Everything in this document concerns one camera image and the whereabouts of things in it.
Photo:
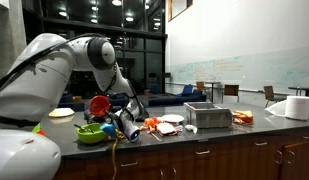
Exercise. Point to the wall whiteboard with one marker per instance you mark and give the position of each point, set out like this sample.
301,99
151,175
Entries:
247,70

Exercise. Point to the blue lounge chair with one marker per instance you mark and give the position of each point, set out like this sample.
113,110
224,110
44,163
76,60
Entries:
185,90

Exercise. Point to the small white crumpled item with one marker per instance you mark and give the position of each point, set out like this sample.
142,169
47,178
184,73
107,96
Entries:
190,128

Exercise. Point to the long blue sofa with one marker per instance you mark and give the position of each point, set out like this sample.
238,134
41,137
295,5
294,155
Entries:
177,100

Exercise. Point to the wooden counter cabinet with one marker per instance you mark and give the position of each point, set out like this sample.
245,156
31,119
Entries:
227,160

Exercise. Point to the pale yellow plate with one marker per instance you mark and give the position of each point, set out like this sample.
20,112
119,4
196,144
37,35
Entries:
61,112

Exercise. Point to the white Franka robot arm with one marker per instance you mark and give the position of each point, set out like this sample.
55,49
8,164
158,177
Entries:
37,86

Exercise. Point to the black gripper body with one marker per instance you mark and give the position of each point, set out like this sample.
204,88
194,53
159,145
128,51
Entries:
114,120

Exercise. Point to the dark rectangular table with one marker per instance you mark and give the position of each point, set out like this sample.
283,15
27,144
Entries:
302,88

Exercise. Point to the white plate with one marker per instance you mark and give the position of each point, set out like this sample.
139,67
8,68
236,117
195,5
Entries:
173,118

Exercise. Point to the green plastic bowl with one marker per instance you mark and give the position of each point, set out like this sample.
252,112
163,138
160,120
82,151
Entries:
91,136

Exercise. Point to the grey metal bin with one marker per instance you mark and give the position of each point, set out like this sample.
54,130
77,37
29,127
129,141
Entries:
209,115

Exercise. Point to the grey chair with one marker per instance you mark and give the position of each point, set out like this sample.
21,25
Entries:
270,93

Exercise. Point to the black puffer jacket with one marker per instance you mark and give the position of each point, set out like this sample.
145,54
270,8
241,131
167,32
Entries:
140,113

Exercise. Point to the white paper towel roll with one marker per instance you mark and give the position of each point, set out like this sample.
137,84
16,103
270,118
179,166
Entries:
298,107

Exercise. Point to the black spoon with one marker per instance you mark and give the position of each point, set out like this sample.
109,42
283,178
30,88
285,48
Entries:
82,128

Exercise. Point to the metal fork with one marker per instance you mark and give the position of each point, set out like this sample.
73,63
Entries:
155,136

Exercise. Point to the orange plush toy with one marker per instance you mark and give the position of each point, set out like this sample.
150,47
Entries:
150,123

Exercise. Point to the orange bowl blue outside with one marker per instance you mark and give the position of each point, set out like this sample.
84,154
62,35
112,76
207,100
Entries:
99,105

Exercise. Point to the dark blue sofa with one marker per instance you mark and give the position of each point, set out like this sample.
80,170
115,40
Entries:
72,105

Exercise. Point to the light wooden chair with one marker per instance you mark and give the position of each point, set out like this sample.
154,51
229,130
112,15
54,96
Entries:
200,85

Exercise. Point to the wrapped sandwich packet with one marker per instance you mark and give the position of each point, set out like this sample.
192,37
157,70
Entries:
166,128

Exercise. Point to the round high table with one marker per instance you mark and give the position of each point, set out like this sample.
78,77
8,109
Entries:
212,83

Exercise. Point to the orange snack bag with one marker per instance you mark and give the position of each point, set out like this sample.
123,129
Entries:
243,116

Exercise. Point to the brown chair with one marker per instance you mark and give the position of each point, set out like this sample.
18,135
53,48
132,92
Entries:
231,90

